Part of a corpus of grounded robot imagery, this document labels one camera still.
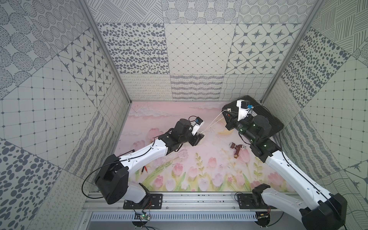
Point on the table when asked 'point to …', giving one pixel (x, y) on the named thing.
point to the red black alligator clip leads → (145, 168)
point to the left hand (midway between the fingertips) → (199, 128)
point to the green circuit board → (144, 216)
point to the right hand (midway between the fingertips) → (222, 111)
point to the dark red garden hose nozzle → (237, 147)
